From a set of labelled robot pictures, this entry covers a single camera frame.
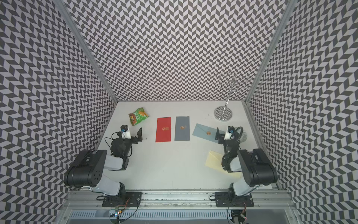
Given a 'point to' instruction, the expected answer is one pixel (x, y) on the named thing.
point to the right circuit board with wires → (240, 213)
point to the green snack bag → (137, 116)
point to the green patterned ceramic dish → (244, 136)
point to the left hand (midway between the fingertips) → (134, 128)
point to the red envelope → (163, 129)
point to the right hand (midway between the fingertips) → (225, 130)
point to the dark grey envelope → (182, 128)
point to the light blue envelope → (206, 132)
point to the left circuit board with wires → (119, 211)
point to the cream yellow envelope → (214, 160)
